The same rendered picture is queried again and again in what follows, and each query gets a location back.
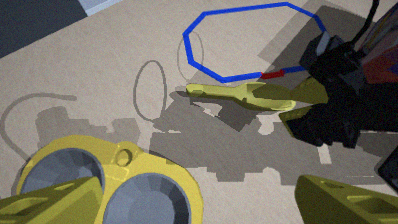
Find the dry cat food bag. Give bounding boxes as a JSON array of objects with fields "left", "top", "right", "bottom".
[{"left": 358, "top": 2, "right": 398, "bottom": 83}]

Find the yellow-green scoop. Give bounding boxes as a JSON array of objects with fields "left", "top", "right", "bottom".
[{"left": 186, "top": 82, "right": 296, "bottom": 111}]

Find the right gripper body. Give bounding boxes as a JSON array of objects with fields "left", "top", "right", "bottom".
[{"left": 286, "top": 75, "right": 398, "bottom": 149}]

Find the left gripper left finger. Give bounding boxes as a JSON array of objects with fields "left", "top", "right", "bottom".
[{"left": 0, "top": 177, "right": 103, "bottom": 224}]

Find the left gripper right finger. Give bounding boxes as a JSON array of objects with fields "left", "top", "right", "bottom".
[{"left": 294, "top": 175, "right": 398, "bottom": 224}]

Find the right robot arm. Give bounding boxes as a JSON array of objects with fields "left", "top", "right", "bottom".
[{"left": 298, "top": 31, "right": 398, "bottom": 192}]

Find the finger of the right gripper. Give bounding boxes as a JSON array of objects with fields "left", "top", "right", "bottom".
[
  {"left": 278, "top": 106, "right": 312, "bottom": 138},
  {"left": 289, "top": 77, "right": 329, "bottom": 104}
]

